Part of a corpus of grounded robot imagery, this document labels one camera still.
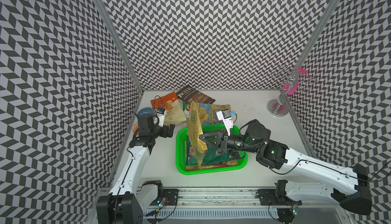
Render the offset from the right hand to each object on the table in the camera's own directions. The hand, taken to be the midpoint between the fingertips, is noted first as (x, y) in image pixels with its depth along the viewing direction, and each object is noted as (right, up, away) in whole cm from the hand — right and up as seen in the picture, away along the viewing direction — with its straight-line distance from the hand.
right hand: (200, 142), depth 54 cm
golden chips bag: (0, -20, +26) cm, 32 cm away
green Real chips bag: (+6, -15, +29) cm, 33 cm away
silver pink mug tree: (+53, +28, +31) cm, 68 cm away
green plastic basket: (-12, -13, +33) cm, 37 cm away
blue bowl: (-37, +9, +46) cm, 60 cm away
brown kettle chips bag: (-10, +21, +58) cm, 63 cm away
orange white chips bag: (-18, +7, +49) cm, 52 cm away
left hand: (-20, +2, +29) cm, 36 cm away
